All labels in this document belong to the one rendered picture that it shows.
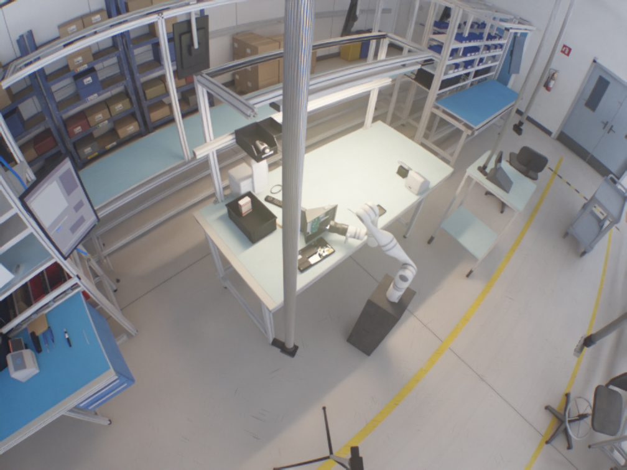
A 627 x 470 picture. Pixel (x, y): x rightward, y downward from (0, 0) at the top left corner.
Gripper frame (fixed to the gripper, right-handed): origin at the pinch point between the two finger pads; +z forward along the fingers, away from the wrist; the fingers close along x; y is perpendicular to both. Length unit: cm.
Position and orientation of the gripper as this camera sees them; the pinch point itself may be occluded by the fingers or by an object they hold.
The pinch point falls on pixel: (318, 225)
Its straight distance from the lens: 193.6
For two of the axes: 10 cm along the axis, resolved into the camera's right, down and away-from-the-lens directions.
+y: 2.9, -7.5, 6.0
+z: -9.6, -2.7, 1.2
